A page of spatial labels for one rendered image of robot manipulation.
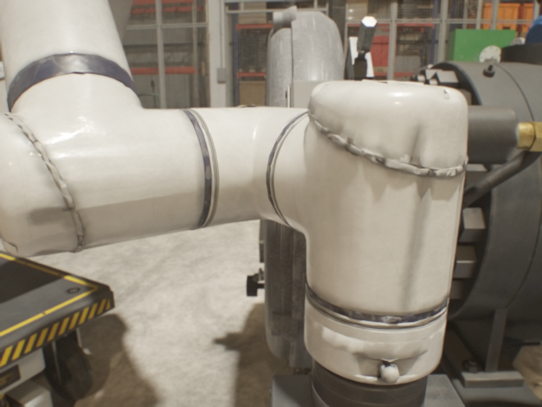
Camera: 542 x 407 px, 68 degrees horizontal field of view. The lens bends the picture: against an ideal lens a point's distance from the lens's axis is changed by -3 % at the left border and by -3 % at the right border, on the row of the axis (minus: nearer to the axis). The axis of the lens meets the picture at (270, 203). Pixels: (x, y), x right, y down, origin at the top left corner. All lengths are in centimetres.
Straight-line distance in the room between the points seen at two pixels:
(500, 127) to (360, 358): 39
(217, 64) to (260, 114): 808
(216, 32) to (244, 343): 741
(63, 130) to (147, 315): 148
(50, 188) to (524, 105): 75
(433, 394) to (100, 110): 29
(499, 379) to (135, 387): 95
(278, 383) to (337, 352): 8
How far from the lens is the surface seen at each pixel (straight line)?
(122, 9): 90
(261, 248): 86
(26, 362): 110
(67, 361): 125
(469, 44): 817
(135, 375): 139
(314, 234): 23
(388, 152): 20
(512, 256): 80
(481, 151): 56
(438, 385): 34
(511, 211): 77
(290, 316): 66
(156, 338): 155
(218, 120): 28
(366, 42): 60
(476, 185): 66
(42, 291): 124
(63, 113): 26
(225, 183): 27
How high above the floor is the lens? 81
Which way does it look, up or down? 14 degrees down
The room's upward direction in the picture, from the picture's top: straight up
